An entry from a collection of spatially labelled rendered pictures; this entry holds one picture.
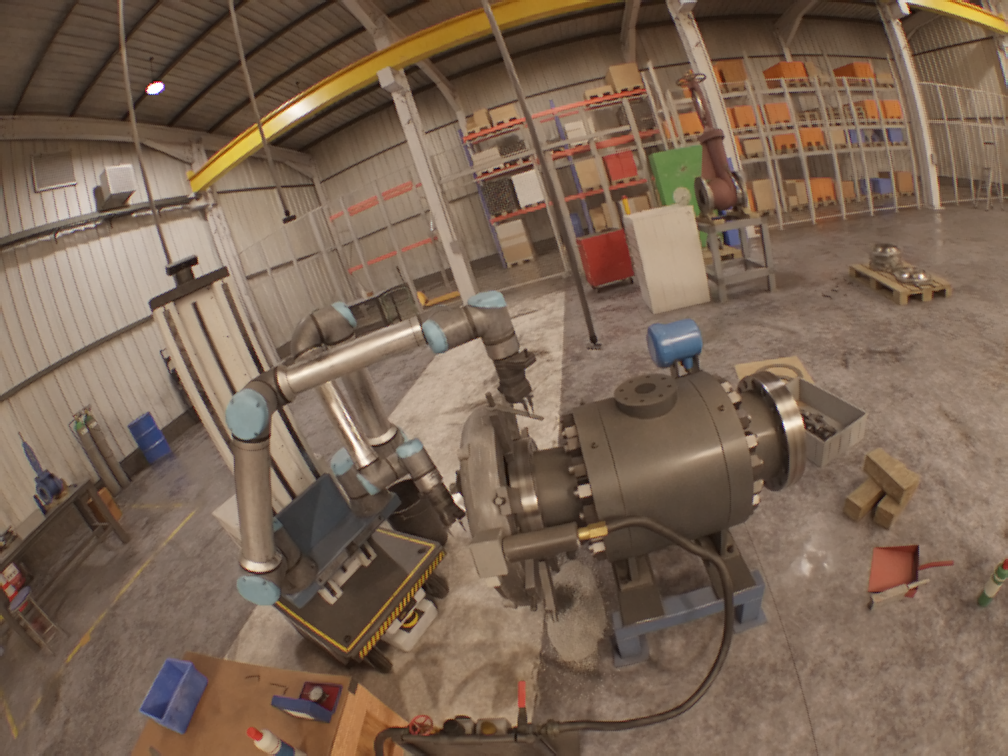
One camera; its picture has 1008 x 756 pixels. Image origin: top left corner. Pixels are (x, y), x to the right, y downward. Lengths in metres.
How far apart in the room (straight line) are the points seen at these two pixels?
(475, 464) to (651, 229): 4.01
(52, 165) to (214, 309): 9.40
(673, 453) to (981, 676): 1.57
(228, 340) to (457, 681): 1.64
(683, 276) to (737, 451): 3.86
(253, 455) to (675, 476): 1.18
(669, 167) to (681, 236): 3.42
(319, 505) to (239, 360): 0.67
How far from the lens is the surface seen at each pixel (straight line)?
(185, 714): 1.91
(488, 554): 1.12
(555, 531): 1.10
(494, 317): 1.03
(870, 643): 1.85
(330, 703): 1.50
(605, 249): 6.49
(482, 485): 1.20
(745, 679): 1.70
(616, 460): 1.25
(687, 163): 8.32
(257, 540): 1.35
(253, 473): 1.21
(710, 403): 1.35
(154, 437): 8.84
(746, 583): 1.60
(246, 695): 1.78
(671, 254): 4.95
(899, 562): 2.11
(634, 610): 1.55
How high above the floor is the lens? 1.56
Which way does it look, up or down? 21 degrees down
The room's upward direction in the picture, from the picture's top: 19 degrees counter-clockwise
